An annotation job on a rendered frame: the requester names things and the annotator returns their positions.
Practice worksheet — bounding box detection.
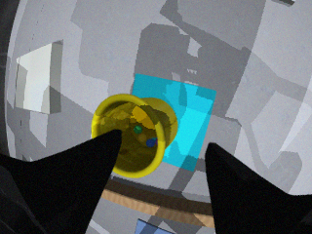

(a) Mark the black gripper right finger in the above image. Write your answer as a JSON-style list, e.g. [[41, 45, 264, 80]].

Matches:
[[206, 143, 312, 234]]

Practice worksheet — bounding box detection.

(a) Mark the tan wooden beam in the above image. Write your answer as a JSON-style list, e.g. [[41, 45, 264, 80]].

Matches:
[[101, 179, 215, 229]]

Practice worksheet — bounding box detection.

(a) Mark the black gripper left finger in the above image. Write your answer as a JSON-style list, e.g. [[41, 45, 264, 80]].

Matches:
[[0, 129, 122, 234]]

